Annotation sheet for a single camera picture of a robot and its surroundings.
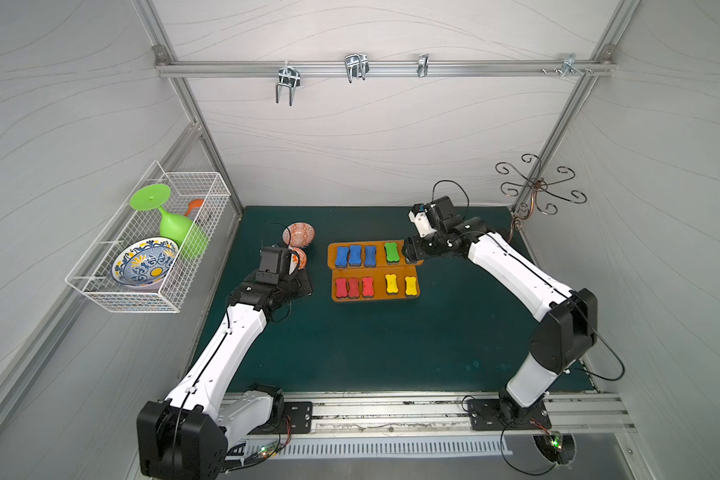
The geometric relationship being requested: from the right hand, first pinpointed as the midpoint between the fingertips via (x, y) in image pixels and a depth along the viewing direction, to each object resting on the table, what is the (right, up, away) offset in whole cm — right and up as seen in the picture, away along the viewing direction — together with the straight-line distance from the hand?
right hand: (413, 246), depth 85 cm
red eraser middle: (-18, -14, +10) cm, 25 cm away
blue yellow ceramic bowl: (-61, -3, -22) cm, 65 cm away
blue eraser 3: (-12, -3, +3) cm, 13 cm away
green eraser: (-6, -2, +3) cm, 7 cm away
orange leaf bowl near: (-36, -5, +16) cm, 39 cm away
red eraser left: (-22, -14, +12) cm, 29 cm away
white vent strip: (-28, -48, -14) cm, 57 cm away
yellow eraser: (-5, -13, +11) cm, 18 cm away
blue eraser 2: (-17, -3, +3) cm, 17 cm away
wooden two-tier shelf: (-11, -9, +17) cm, 22 cm away
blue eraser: (-21, -3, +2) cm, 21 cm away
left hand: (-30, -9, -4) cm, 31 cm away
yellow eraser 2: (+1, -14, +11) cm, 18 cm away
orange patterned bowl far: (-39, +3, +27) cm, 47 cm away
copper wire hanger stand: (+37, +16, -1) cm, 41 cm away
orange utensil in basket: (-60, +11, -6) cm, 61 cm away
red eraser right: (-13, -14, +11) cm, 22 cm away
